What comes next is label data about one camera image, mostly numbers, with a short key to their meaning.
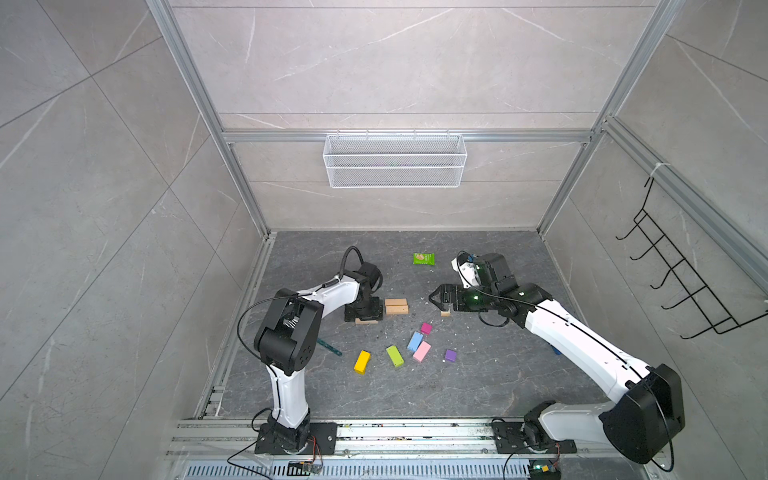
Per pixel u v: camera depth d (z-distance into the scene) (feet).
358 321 3.02
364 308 2.73
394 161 3.30
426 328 3.04
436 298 2.39
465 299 2.29
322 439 2.41
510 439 2.39
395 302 3.23
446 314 3.13
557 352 1.68
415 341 2.93
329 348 2.90
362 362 2.75
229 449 2.38
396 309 3.14
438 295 2.34
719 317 1.91
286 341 1.65
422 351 2.88
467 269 2.38
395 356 2.83
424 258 3.62
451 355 2.86
